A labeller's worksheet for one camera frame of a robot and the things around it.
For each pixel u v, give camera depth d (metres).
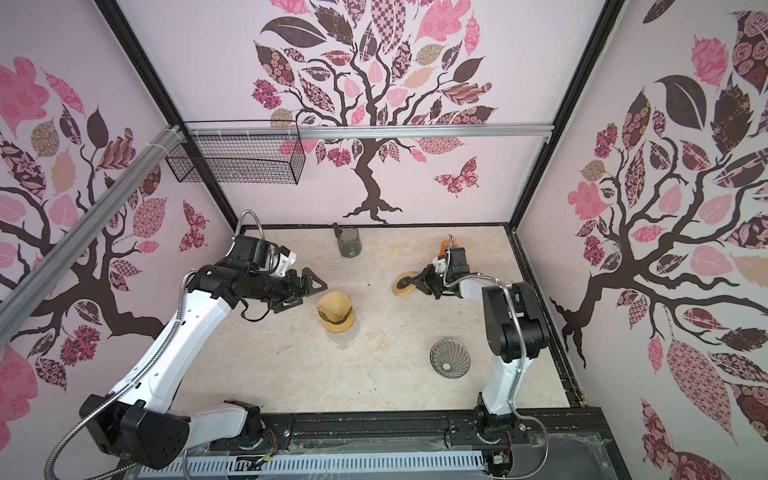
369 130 0.92
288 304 0.71
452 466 0.70
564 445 0.73
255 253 0.59
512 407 0.61
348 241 1.04
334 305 0.83
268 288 0.61
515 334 0.46
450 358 0.82
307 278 0.66
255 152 0.95
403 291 0.95
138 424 0.37
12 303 0.49
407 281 0.96
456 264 0.79
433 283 0.88
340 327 0.83
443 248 1.07
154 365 0.41
